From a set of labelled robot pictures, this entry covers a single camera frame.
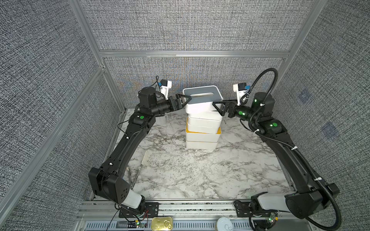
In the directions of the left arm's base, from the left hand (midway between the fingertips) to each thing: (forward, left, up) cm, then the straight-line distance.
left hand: (189, 98), depth 66 cm
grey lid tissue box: (-4, -10, -7) cm, 13 cm away
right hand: (-2, -13, +1) cm, 13 cm away
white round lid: (-45, -14, -35) cm, 59 cm away
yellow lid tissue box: (-4, -8, -26) cm, 27 cm away
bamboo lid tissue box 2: (-3, -8, -20) cm, 21 cm away
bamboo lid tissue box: (-3, -11, -14) cm, 18 cm away
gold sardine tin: (-44, +15, -37) cm, 59 cm away
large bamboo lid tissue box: (-3, -9, -39) cm, 40 cm away
